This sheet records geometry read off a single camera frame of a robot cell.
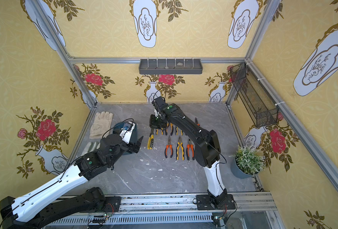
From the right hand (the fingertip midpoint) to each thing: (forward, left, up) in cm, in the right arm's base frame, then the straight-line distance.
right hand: (149, 129), depth 86 cm
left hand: (-10, +4, +10) cm, 14 cm away
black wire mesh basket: (+10, -65, +9) cm, 67 cm away
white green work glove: (-6, +40, -15) cm, 43 cm away
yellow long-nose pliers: (+11, -13, -15) cm, 22 cm away
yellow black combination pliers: (+8, -16, -16) cm, 25 cm away
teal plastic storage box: (+7, +25, -10) cm, 28 cm away
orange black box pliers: (-4, -10, -16) cm, 19 cm away
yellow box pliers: (-1, -19, -15) cm, 24 cm away
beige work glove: (+11, +40, -15) cm, 44 cm away
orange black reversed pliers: (-5, -27, -15) cm, 31 cm away
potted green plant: (-18, -53, 0) cm, 56 cm away
